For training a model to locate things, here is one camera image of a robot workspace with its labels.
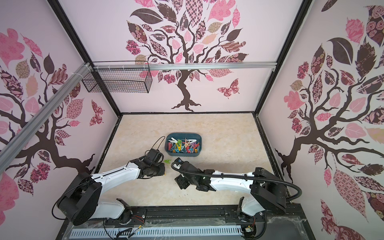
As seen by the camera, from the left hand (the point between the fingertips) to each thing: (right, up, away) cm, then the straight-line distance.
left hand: (163, 173), depth 88 cm
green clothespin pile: (+2, +7, +4) cm, 8 cm away
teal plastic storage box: (+20, +22, +12) cm, 32 cm away
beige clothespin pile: (+14, +17, +12) cm, 25 cm away
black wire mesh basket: (-42, +67, +33) cm, 86 cm away
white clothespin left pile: (+4, +19, +12) cm, 23 cm away
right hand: (+10, +2, -8) cm, 13 cm away
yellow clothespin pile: (+9, +15, +9) cm, 20 cm away
